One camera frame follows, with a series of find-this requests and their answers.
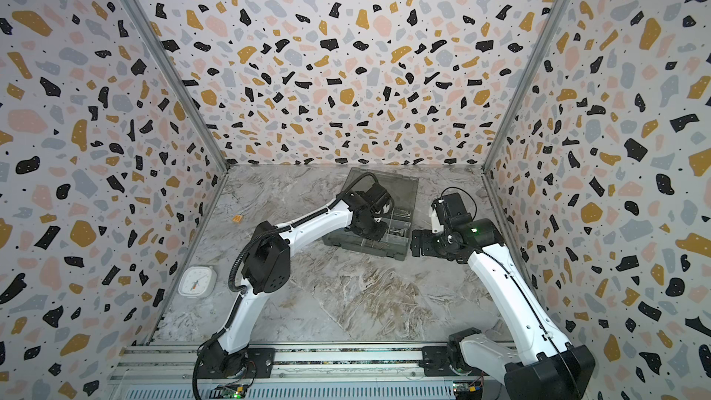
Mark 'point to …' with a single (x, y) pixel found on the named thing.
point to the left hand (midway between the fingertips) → (382, 233)
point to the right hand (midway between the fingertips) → (421, 241)
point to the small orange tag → (237, 218)
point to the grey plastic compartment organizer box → (396, 240)
